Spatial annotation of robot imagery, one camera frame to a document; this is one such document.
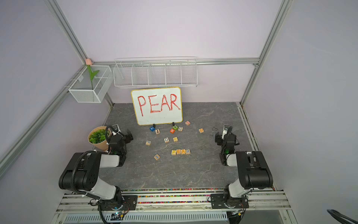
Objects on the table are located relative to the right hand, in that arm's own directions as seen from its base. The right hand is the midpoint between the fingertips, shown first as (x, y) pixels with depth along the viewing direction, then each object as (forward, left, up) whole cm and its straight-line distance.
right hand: (225, 132), depth 94 cm
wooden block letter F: (-4, +54, -7) cm, 54 cm away
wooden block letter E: (-11, +32, -6) cm, 35 cm away
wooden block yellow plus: (-1, +35, -7) cm, 35 cm away
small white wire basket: (+21, +88, +23) cm, 94 cm away
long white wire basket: (+42, +30, +20) cm, 55 cm away
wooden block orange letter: (+5, +15, -6) cm, 17 cm away
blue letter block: (+7, +52, -7) cm, 53 cm away
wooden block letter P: (-12, +35, -6) cm, 38 cm away
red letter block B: (+5, +37, -6) cm, 38 cm away
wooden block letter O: (-3, +41, -6) cm, 41 cm away
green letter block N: (+8, +35, -6) cm, 36 cm away
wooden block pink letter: (+13, +26, -7) cm, 30 cm away
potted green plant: (-6, +83, +5) cm, 84 cm away
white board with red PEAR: (+18, +47, +8) cm, 51 cm away
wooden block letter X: (-15, +46, -6) cm, 49 cm away
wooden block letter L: (+5, +48, -6) cm, 49 cm away
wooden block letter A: (-11, +29, -6) cm, 32 cm away
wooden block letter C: (+7, +31, -6) cm, 32 cm away
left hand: (-1, +70, +2) cm, 70 cm away
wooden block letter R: (-12, +26, -6) cm, 29 cm away
